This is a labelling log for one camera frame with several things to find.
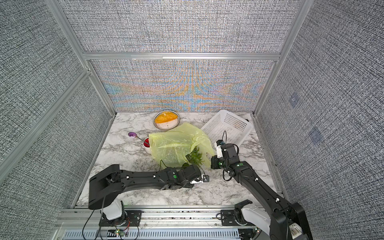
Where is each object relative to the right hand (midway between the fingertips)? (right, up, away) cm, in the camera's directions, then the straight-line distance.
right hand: (211, 155), depth 84 cm
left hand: (-10, -9, -1) cm, 13 cm away
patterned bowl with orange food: (-30, +21, +26) cm, 45 cm away
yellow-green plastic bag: (-24, +4, +1) cm, 24 cm away
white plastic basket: (+14, +17, +27) cm, 35 cm away
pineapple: (-9, -2, +4) cm, 10 cm away
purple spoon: (-47, +11, +9) cm, 49 cm away
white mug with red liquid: (-39, +4, +9) cm, 40 cm away
